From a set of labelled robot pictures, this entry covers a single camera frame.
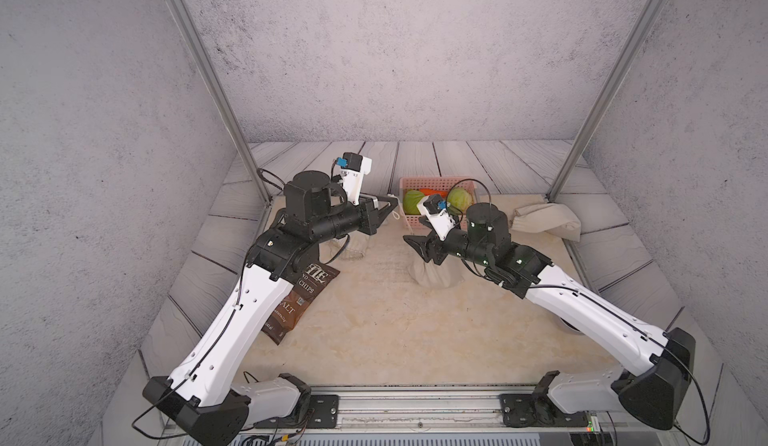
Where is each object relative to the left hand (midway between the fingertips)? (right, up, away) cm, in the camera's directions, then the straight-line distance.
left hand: (401, 203), depth 59 cm
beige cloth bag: (-16, -13, +44) cm, 48 cm away
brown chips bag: (-26, -22, +34) cm, 48 cm away
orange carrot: (+13, +8, +62) cm, 64 cm away
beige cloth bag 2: (+14, -19, +25) cm, 34 cm away
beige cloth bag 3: (+53, -3, +42) cm, 68 cm away
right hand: (+3, -5, +9) cm, 11 cm away
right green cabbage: (+23, +4, +51) cm, 56 cm away
